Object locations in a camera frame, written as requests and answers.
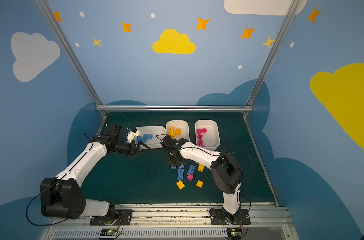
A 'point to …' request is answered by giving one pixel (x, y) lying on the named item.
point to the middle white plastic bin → (182, 124)
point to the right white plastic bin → (211, 138)
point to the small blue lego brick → (150, 136)
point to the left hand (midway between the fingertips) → (144, 150)
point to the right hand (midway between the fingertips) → (172, 161)
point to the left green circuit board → (108, 232)
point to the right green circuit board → (234, 233)
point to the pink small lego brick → (199, 131)
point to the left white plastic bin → (158, 132)
